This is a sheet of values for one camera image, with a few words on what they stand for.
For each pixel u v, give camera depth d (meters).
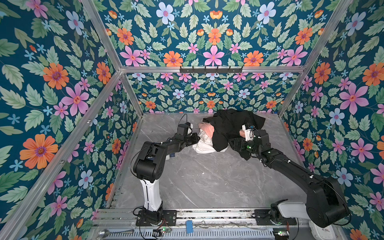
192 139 0.88
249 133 0.73
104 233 0.68
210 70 0.93
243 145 0.75
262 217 0.73
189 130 0.84
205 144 0.98
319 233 0.66
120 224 0.73
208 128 0.97
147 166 0.52
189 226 0.72
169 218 0.73
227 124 1.08
